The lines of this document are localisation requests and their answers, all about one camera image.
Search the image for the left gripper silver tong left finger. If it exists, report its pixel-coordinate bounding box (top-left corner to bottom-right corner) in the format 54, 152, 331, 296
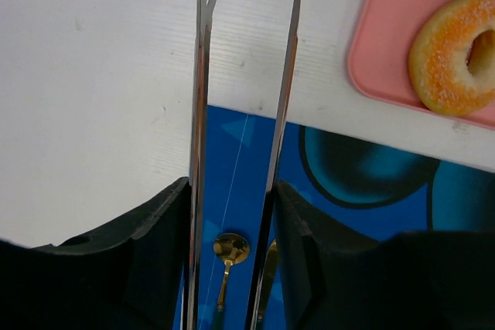
181, 0, 217, 329

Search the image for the left gripper silver tong right finger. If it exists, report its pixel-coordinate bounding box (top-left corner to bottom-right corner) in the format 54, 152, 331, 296
244, 0, 301, 330

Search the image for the gold knife dark handle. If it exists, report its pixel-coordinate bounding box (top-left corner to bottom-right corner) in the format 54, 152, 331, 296
256, 240, 278, 330

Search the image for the blue cartoon placemat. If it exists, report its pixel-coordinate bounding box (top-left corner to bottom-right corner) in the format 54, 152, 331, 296
174, 104, 495, 330

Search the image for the pink plastic tray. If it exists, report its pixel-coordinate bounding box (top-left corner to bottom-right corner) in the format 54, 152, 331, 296
346, 0, 495, 128

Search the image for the large sugared ring donut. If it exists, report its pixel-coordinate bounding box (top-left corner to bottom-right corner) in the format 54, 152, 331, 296
408, 0, 494, 117

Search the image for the gold spoon dark handle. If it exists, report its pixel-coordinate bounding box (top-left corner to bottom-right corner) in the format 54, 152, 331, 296
211, 233, 251, 330

